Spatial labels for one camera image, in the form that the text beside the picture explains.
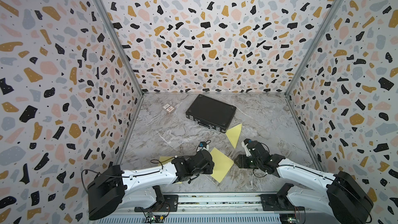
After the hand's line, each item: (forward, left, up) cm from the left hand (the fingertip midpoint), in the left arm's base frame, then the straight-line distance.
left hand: (216, 165), depth 79 cm
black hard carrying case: (+39, +1, -6) cm, 39 cm away
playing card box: (+43, +32, -5) cm, 54 cm away
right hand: (+3, -12, -5) cm, 13 cm away
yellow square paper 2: (-5, +21, +20) cm, 30 cm away
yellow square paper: (+21, -12, -6) cm, 25 cm away
